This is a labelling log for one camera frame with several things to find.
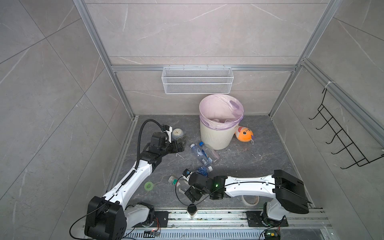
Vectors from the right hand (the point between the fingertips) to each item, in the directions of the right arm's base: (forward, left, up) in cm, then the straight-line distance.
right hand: (190, 187), depth 79 cm
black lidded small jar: (-11, -1, +5) cm, 12 cm away
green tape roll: (+3, +24, -4) cm, 25 cm away
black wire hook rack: (+1, -70, +27) cm, 75 cm away
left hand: (+22, +6, +15) cm, 27 cm away
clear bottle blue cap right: (+24, -13, -4) cm, 27 cm away
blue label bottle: (+10, -9, 0) cm, 13 cm away
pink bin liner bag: (+45, -21, +12) cm, 51 cm away
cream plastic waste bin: (+26, -17, +8) cm, 32 cm away
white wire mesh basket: (+63, -4, +25) cm, 68 cm away
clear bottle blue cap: (+21, -7, -3) cm, 22 cm away
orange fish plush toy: (+32, -37, +3) cm, 49 cm away
